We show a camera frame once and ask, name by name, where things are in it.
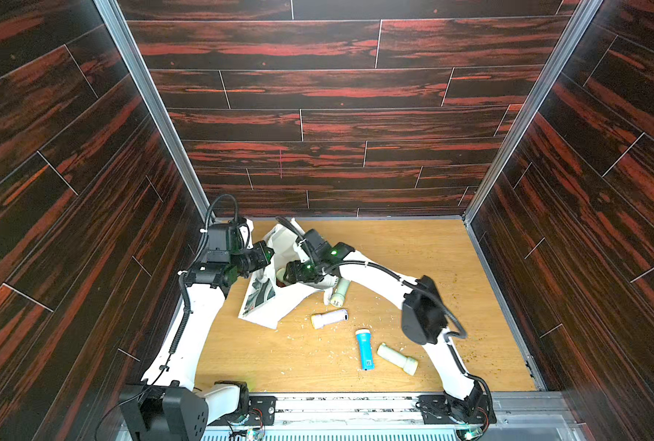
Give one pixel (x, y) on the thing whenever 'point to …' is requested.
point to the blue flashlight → (366, 351)
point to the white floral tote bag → (264, 302)
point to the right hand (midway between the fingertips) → (296, 273)
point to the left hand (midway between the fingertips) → (276, 250)
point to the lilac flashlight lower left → (320, 320)
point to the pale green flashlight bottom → (401, 360)
